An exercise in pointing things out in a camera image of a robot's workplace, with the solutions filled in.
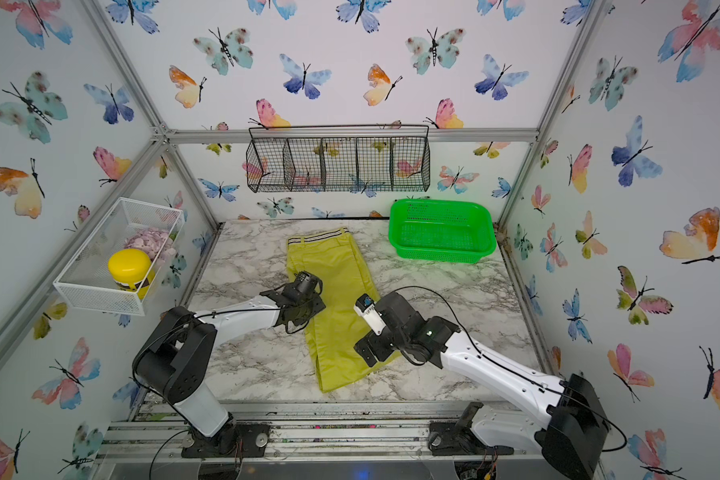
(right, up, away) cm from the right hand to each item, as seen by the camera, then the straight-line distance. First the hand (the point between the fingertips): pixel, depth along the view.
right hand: (371, 333), depth 77 cm
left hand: (-15, +5, +18) cm, 24 cm away
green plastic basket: (+27, +29, +42) cm, 58 cm away
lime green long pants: (-13, +19, +31) cm, 39 cm away
